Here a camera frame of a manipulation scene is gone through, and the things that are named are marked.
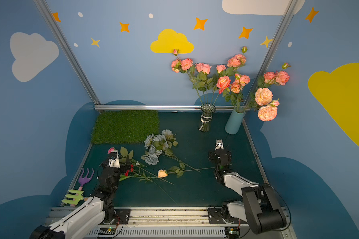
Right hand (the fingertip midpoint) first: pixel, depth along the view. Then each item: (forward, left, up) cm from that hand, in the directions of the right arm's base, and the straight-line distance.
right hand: (222, 148), depth 91 cm
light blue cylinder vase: (+21, -10, +1) cm, 23 cm away
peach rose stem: (-15, +26, -5) cm, 30 cm away
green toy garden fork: (-33, +79, -5) cm, 86 cm away
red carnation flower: (-16, +51, -6) cm, 54 cm away
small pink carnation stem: (-4, +71, -2) cm, 71 cm away
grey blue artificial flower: (-1, +40, +2) cm, 40 cm away
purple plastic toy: (-23, +83, -8) cm, 87 cm away
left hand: (-11, +61, +4) cm, 62 cm away
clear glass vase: (+25, +9, +9) cm, 28 cm away
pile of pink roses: (+29, +17, +27) cm, 43 cm away
